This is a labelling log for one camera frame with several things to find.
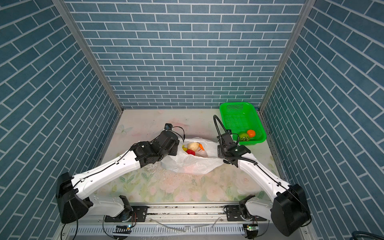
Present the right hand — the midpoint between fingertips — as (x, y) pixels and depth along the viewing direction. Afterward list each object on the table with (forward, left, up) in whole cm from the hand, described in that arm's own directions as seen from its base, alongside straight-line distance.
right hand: (225, 147), depth 85 cm
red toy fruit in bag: (+1, +20, -9) cm, 22 cm away
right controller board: (-36, -14, -17) cm, 42 cm away
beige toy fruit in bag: (+4, +19, -7) cm, 20 cm away
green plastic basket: (+35, -13, -12) cm, 39 cm away
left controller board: (-41, +50, -14) cm, 67 cm away
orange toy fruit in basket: (+18, -20, -9) cm, 28 cm away
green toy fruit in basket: (+13, -13, -6) cm, 19 cm away
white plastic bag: (-9, +12, -1) cm, 15 cm away
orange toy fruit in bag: (+2, +14, -3) cm, 15 cm away
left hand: (-4, +27, +7) cm, 28 cm away
